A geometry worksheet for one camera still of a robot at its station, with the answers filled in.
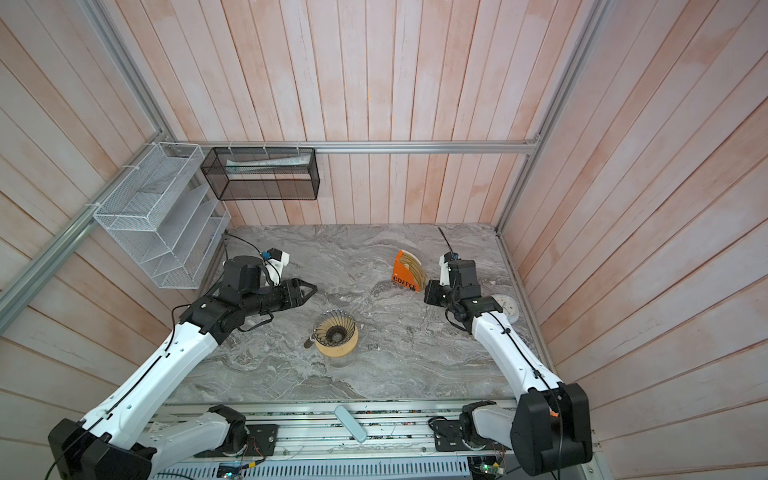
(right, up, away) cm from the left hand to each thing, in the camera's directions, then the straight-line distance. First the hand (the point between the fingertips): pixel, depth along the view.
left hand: (311, 297), depth 74 cm
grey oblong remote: (+10, -32, +1) cm, 34 cm away
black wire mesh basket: (-24, +40, +31) cm, 56 cm away
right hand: (+31, +2, +12) cm, 33 cm away
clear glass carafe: (+7, -20, +12) cm, 25 cm away
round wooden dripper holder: (+7, -14, +3) cm, 16 cm away
